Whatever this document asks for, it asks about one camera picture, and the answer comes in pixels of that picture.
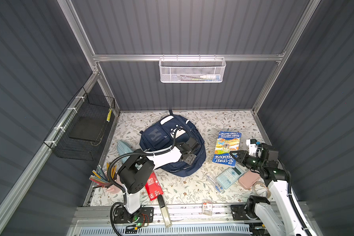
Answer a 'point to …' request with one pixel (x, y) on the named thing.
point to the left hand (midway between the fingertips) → (186, 154)
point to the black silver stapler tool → (162, 207)
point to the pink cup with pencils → (100, 177)
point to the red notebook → (153, 187)
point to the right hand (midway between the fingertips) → (233, 154)
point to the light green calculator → (229, 176)
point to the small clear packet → (207, 207)
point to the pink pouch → (248, 179)
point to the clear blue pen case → (216, 185)
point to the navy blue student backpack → (169, 131)
